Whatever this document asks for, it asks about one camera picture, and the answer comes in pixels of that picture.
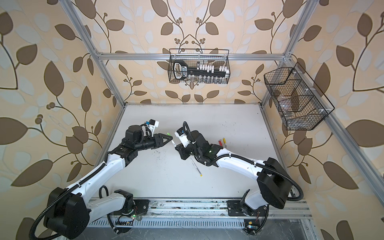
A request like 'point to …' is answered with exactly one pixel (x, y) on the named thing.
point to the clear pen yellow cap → (224, 140)
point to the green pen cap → (168, 134)
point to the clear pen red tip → (220, 143)
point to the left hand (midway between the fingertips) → (168, 137)
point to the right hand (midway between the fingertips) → (176, 147)
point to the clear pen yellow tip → (196, 167)
